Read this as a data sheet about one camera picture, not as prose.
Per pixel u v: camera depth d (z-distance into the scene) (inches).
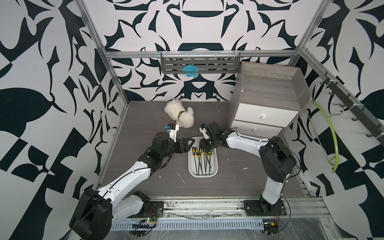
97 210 15.4
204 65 36.9
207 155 36.0
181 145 27.1
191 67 35.7
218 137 28.1
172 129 28.1
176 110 40.0
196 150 36.8
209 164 35.0
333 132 26.0
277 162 19.0
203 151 36.3
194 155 36.0
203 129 33.9
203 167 34.5
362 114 21.9
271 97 31.7
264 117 31.9
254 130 36.8
